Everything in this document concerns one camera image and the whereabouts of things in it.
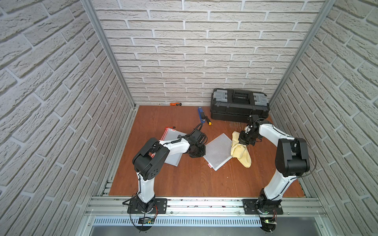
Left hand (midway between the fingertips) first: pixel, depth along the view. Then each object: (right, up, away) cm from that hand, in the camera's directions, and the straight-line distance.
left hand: (206, 153), depth 92 cm
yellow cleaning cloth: (+21, +2, -3) cm, 21 cm away
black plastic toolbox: (+21, +32, +6) cm, 38 cm away
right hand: (+23, +7, +3) cm, 25 cm away
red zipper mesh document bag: (-24, +12, +9) cm, 29 cm away
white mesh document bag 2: (-21, -4, -2) cm, 22 cm away
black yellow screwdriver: (+3, +20, +15) cm, 25 cm away
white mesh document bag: (+8, 0, +3) cm, 9 cm away
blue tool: (-3, +29, +22) cm, 36 cm away
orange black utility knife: (-26, +35, +30) cm, 53 cm away
